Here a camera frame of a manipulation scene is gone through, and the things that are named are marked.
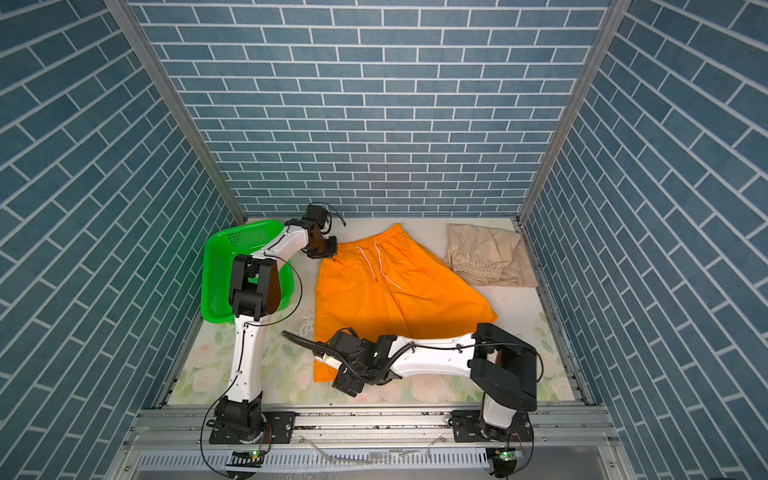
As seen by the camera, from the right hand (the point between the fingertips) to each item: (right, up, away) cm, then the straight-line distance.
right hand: (340, 367), depth 79 cm
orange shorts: (+12, +19, +20) cm, 31 cm away
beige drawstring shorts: (+48, +29, +26) cm, 61 cm away
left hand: (-8, +31, +29) cm, 43 cm away
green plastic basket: (-49, +31, +27) cm, 64 cm away
